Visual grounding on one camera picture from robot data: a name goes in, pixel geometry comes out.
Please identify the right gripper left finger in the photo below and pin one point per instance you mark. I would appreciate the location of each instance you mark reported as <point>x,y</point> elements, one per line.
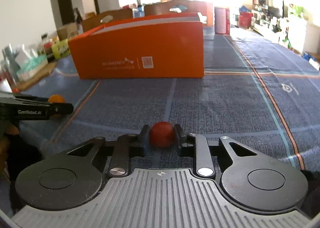
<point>124,149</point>

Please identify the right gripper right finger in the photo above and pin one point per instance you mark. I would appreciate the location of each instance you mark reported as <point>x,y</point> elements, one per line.
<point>195,146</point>

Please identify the red tomato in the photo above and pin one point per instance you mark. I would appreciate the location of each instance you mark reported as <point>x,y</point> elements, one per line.
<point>162,135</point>

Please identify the wooden cutting board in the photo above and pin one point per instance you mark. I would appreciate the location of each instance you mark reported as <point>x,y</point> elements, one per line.
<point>42,73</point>

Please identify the green tissue pack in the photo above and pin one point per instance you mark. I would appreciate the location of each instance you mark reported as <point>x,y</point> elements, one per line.
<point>23,62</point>

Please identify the dark bottle red label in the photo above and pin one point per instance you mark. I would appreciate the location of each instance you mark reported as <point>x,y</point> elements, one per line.
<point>47,44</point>

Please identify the green panda mug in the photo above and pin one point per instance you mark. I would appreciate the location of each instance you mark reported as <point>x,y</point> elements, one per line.
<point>61,49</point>

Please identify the blue patterned tablecloth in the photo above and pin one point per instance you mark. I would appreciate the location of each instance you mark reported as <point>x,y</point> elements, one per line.
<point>257,92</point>

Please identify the brown cardboard boxes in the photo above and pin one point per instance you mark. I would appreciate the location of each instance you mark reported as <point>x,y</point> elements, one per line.
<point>67,31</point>

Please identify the orange cardboard box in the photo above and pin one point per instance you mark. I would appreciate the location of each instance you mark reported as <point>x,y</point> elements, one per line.
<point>156,46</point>

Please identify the wooden chair left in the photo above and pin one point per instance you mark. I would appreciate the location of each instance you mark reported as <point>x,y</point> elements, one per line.
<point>106,17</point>

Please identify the wooden chair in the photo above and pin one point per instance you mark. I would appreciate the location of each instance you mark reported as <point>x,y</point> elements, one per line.
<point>106,17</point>
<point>178,6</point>

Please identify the pink cylindrical can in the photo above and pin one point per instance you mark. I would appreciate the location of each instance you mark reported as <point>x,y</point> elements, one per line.
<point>221,21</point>

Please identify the wooden chair right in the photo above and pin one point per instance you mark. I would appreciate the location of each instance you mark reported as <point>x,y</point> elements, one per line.
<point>178,6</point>

